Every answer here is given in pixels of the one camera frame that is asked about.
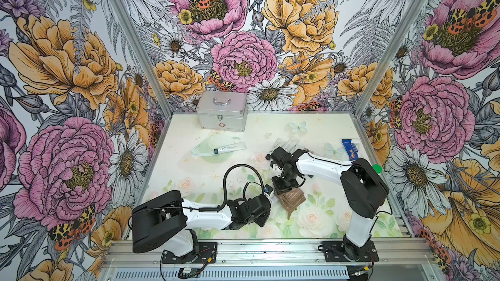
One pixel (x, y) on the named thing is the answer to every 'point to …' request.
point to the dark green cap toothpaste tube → (232, 147)
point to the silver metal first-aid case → (222, 110)
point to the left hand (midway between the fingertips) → (262, 212)
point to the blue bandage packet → (351, 149)
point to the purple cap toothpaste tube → (291, 144)
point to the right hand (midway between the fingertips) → (281, 195)
